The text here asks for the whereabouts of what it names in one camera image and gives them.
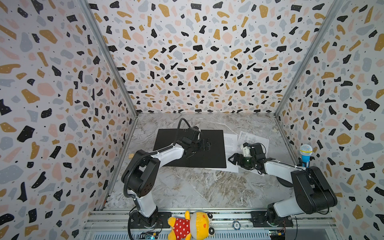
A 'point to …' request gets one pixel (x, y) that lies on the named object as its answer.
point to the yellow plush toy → (197, 224)
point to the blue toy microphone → (306, 150)
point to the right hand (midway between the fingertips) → (231, 158)
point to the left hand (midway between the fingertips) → (207, 143)
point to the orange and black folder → (215, 157)
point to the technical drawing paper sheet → (244, 137)
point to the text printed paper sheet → (231, 145)
